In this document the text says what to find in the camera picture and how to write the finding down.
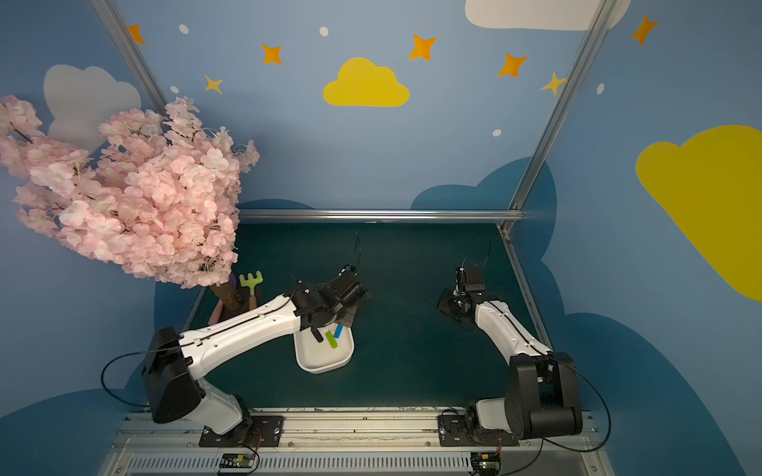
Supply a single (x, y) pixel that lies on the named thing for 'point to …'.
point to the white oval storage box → (318, 357)
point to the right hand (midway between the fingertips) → (446, 302)
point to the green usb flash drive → (330, 339)
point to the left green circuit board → (237, 460)
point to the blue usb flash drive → (338, 330)
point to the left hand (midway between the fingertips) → (348, 302)
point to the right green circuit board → (485, 463)
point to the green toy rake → (251, 283)
